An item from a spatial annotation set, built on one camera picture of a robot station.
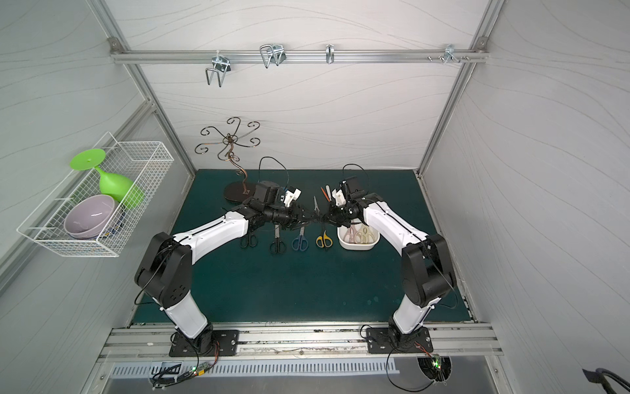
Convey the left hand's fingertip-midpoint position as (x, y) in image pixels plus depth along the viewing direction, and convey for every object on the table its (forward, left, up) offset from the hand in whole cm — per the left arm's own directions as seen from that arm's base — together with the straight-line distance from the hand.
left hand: (315, 220), depth 81 cm
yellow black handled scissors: (+2, -3, -18) cm, 18 cm away
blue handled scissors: (+1, +6, -18) cm, 19 cm away
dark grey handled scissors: (+3, -1, -2) cm, 3 cm away
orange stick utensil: (+27, -3, -18) cm, 33 cm away
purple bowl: (-11, +57, +17) cm, 61 cm away
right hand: (+4, -2, -5) cm, 7 cm away
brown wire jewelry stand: (+26, +38, -17) cm, 49 cm away
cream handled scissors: (+4, -19, -17) cm, 26 cm away
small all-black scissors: (-13, +17, +10) cm, 24 cm away
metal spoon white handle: (+29, -5, -18) cm, 34 cm away
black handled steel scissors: (0, +15, -18) cm, 24 cm away
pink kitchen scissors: (+5, -14, -19) cm, 24 cm away
